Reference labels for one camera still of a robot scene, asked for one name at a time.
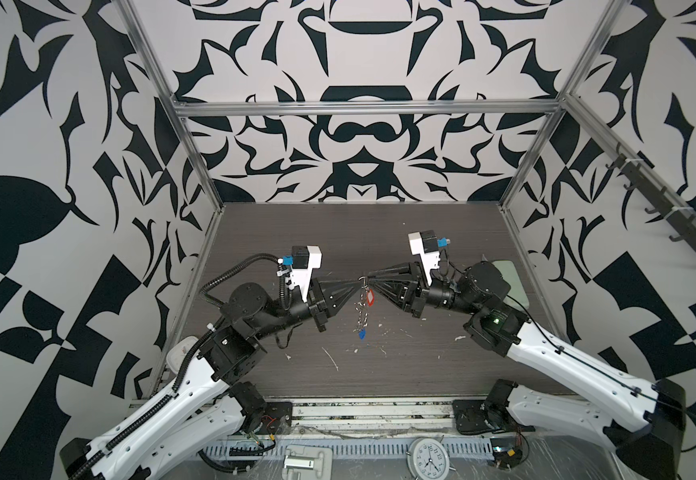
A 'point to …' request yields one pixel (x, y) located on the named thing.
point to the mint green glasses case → (516, 295)
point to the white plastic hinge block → (306, 462)
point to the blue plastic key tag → (362, 333)
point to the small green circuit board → (507, 451)
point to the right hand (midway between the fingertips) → (374, 285)
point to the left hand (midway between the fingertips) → (361, 279)
